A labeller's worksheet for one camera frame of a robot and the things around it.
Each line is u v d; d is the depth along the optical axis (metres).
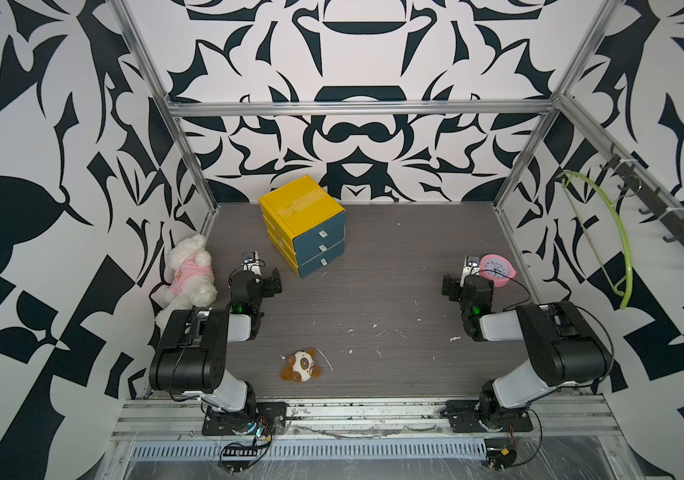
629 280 0.66
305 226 0.84
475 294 0.73
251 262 0.81
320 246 0.94
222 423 0.68
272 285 0.87
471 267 0.82
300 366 0.79
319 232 0.87
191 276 0.89
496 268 0.99
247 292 0.71
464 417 0.74
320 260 0.99
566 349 0.46
